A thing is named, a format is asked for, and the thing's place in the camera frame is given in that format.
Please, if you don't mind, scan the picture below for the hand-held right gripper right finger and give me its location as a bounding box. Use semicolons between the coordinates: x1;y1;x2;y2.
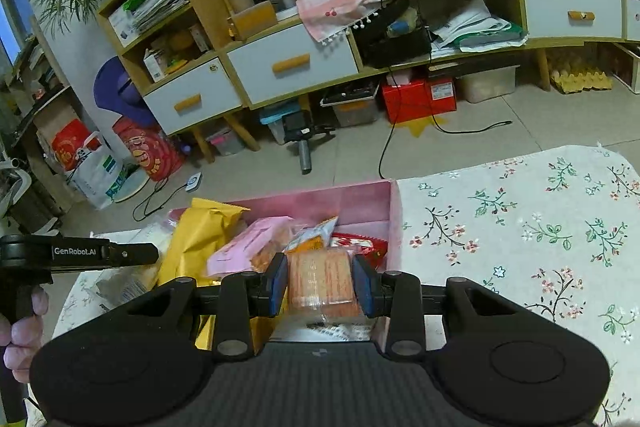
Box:
352;255;522;362

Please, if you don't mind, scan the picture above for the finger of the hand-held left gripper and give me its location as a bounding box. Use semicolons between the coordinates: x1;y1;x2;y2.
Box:
109;243;160;265

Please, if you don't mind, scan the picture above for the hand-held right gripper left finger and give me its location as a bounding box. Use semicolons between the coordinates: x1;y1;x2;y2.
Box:
120;253;289;362

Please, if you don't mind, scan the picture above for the pink wafer packet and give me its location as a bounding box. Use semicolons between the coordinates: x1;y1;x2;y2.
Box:
286;249;362;321

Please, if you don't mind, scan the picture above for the plain yellow snack packet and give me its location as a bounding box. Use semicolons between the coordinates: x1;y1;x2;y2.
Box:
157;198;251;304
195;307;282;353

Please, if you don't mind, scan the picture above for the pink snack packet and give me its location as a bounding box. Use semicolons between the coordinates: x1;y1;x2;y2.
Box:
206;216;296;278

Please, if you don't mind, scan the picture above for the pink cardboard box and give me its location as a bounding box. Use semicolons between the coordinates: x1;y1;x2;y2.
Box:
165;179;404;354

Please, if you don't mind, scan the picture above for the person's left hand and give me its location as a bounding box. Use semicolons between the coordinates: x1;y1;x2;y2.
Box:
4;285;48;385

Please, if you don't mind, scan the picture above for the red cartoon-print snack packet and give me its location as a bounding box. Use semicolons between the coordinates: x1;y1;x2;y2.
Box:
330;232;389;271

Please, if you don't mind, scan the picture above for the white grey-print snack packet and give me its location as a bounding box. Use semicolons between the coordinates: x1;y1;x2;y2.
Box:
279;317;374;344

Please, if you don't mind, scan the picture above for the orange snack packet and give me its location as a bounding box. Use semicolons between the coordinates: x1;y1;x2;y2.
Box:
282;217;341;256

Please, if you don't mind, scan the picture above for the round white disc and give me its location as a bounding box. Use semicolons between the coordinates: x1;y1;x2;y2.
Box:
105;169;149;203

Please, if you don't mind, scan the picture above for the white plastic shopping bag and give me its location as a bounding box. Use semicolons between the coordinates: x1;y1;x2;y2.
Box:
67;132;126;210

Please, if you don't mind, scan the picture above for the red gift bag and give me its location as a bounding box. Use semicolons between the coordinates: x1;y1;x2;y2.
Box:
50;119;101;173

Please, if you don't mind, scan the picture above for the clear storage box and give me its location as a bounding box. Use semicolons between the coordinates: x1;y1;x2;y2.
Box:
207;127;246;156

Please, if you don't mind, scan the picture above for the floral tablecloth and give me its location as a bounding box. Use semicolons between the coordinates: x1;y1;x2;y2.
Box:
50;146;640;427

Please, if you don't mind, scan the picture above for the side shelf rack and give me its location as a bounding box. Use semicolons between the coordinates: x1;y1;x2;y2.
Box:
0;37;81;228

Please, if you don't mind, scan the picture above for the blue-lid storage box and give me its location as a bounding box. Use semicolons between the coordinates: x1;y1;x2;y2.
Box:
260;102;301;143

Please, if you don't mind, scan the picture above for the grey storage box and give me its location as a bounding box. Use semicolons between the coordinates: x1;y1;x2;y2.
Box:
320;84;381;128

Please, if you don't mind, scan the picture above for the red carton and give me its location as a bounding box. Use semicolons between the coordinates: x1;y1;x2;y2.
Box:
382;77;457;124

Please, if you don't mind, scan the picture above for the wooden cabinet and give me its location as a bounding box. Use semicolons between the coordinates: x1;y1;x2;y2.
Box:
97;0;640;162

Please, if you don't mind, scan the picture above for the white plastic tub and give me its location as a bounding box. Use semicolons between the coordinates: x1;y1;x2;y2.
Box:
456;67;519;104

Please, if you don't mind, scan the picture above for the black bag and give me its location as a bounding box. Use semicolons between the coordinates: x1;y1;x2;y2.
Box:
352;0;434;68

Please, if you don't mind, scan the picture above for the small cardboard box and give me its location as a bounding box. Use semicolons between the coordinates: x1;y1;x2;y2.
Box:
230;0;279;40

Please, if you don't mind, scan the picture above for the stack of papers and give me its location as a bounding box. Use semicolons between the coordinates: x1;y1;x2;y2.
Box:
432;0;529;53

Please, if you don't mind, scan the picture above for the yellow egg tray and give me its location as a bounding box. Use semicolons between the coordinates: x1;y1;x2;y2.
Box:
547;64;614;94

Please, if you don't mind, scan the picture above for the black floor cable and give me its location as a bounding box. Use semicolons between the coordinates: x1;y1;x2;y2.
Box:
132;179;201;223

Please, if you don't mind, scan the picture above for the black camera gimbal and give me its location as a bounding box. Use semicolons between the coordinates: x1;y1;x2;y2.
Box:
282;112;336;176

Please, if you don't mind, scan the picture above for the black charger cable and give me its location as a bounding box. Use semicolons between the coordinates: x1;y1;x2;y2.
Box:
375;0;512;180

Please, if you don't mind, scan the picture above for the white drawer with orange handle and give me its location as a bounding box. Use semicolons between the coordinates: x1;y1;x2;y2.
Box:
522;0;626;40
227;24;361;108
625;0;640;43
142;57;244;136

